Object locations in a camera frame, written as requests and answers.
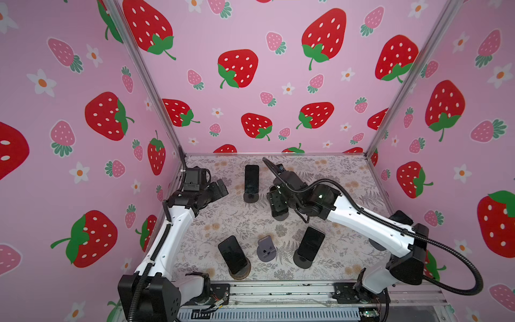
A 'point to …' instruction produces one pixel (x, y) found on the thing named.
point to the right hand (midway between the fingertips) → (273, 195)
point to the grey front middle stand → (265, 251)
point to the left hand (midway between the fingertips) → (219, 189)
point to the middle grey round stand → (280, 215)
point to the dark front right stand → (300, 261)
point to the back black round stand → (251, 198)
